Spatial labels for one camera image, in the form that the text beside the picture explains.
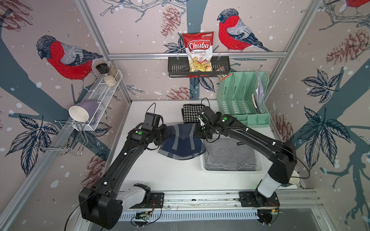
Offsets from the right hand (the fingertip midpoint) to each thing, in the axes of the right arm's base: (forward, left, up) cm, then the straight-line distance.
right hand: (191, 134), depth 78 cm
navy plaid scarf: (-2, +5, -8) cm, 10 cm away
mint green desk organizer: (+48, -43, -14) cm, 65 cm away
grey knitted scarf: (-4, -22, -15) cm, 27 cm away
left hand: (+1, +10, +3) cm, 10 cm away
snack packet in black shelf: (+35, -19, +14) cm, 42 cm away
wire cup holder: (-10, +58, +10) cm, 59 cm away
